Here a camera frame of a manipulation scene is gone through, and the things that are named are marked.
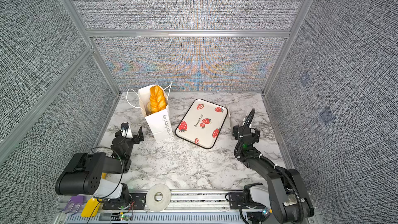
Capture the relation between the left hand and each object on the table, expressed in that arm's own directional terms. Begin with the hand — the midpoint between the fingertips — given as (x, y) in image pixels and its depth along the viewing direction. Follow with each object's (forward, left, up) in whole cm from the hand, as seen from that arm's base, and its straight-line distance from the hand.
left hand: (132, 127), depth 90 cm
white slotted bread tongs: (-16, -57, +25) cm, 64 cm away
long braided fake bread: (+8, -16, +13) cm, 23 cm away
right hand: (-4, -66, +2) cm, 66 cm away
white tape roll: (-38, -16, -8) cm, 42 cm away
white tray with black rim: (+5, -41, -7) cm, 42 cm away
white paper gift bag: (-5, -18, +10) cm, 21 cm away
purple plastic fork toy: (-34, +22, -10) cm, 41 cm away
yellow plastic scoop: (-37, +13, -8) cm, 40 cm away
